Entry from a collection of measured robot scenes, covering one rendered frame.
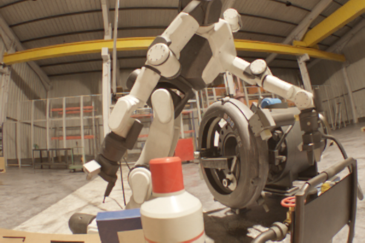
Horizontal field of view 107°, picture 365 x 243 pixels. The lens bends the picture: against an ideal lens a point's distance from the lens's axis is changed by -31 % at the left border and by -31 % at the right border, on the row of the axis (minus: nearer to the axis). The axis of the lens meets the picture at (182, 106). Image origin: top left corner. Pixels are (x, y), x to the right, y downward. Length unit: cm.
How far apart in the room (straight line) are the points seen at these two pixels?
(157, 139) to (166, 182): 62
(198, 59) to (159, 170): 63
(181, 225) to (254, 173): 89
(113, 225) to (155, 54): 50
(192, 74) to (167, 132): 25
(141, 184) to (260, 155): 60
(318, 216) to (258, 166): 52
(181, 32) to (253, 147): 67
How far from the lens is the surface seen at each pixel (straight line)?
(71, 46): 1006
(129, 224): 37
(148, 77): 65
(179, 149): 659
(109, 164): 67
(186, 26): 69
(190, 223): 19
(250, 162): 104
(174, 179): 19
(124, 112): 62
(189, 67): 78
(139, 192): 82
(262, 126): 97
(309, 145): 79
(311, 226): 62
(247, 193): 113
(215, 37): 78
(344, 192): 78
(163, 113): 78
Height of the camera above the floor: 71
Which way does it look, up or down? 11 degrees up
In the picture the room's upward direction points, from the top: 6 degrees counter-clockwise
